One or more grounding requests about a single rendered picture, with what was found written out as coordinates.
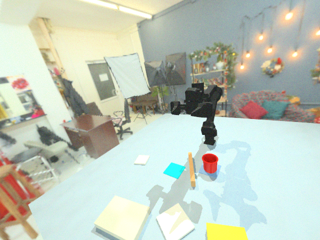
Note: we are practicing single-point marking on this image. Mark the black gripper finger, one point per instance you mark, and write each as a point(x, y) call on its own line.
point(200, 111)
point(175, 107)

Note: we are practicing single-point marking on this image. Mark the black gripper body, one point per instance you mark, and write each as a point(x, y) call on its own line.
point(190, 106)

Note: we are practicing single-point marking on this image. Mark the red translucent cup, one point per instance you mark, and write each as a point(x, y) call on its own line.
point(210, 163)

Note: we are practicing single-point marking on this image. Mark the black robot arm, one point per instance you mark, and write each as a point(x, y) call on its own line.
point(212, 94)

